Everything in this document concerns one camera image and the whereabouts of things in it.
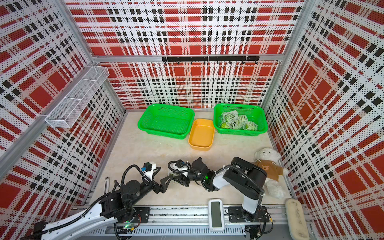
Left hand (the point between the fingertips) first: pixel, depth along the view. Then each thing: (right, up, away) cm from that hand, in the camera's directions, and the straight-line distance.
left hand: (168, 171), depth 76 cm
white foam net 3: (+35, +24, +26) cm, 50 cm away
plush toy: (+55, +5, +8) cm, 56 cm away
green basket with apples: (-10, +27, +41) cm, 50 cm away
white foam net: (+36, +30, +25) cm, 53 cm away
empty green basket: (+58, +34, +39) cm, 78 cm away
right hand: (+3, -3, +6) cm, 7 cm away
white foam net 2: (+51, +24, +26) cm, 62 cm away
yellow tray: (+17, +17, +29) cm, 38 cm away
